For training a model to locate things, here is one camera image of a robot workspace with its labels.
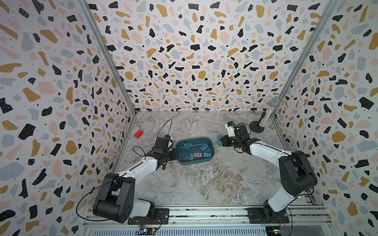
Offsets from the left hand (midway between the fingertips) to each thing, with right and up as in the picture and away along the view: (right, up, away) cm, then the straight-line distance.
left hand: (178, 152), depth 90 cm
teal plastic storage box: (+9, 0, +9) cm, 13 cm away
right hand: (+27, +8, +3) cm, 28 cm away
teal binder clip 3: (+17, -2, +5) cm, 18 cm away
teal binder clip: (+4, +3, +7) cm, 9 cm away
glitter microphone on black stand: (+56, +16, +19) cm, 61 cm away
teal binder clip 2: (+8, -4, +4) cm, 10 cm away
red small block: (-31, +10, +15) cm, 36 cm away
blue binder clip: (+16, +2, +10) cm, 19 cm away
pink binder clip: (+12, -3, +4) cm, 13 cm away
